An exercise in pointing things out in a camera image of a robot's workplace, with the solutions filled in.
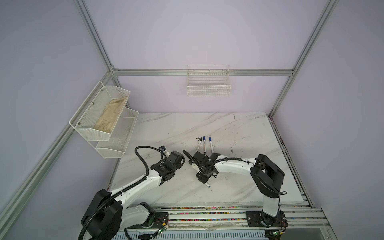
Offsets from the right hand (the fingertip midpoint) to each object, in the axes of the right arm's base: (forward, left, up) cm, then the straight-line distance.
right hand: (200, 177), depth 88 cm
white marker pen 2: (+24, +1, 0) cm, 24 cm away
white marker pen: (-5, -4, 0) cm, 6 cm away
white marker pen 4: (+22, -7, +1) cm, 24 cm away
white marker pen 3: (+21, -3, 0) cm, 21 cm away
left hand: (+6, +16, +8) cm, 19 cm away
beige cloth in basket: (+22, +49, +31) cm, 62 cm away
